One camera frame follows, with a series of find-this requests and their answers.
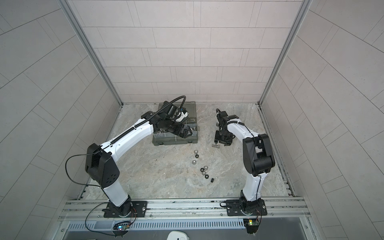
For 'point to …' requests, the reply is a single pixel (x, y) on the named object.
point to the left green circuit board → (121, 228)
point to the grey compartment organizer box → (161, 138)
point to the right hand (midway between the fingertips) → (218, 142)
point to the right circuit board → (252, 225)
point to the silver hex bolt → (217, 146)
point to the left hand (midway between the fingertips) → (190, 129)
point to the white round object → (177, 235)
